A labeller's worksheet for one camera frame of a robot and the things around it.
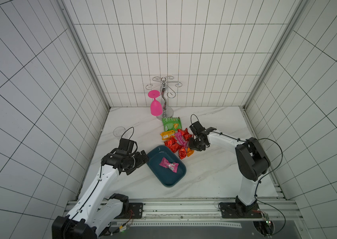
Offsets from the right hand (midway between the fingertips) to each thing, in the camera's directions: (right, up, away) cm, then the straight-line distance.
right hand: (186, 147), depth 95 cm
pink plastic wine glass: (-20, +27, +1) cm, 34 cm away
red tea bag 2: (0, +9, +6) cm, 10 cm away
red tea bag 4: (-3, -3, -3) cm, 5 cm away
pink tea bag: (-13, -7, -9) cm, 18 cm away
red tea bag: (-11, +3, +1) cm, 11 cm away
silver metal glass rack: (-13, +24, +19) cm, 34 cm away
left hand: (-26, -6, -16) cm, 31 cm away
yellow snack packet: (-14, +8, +6) cm, 17 cm away
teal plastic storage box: (-13, -13, -16) cm, 24 cm away
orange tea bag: (+2, -2, -3) cm, 4 cm away
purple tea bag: (-4, +5, +1) cm, 7 cm away
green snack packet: (-10, +15, +9) cm, 20 cm away
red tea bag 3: (-7, 0, -2) cm, 8 cm away
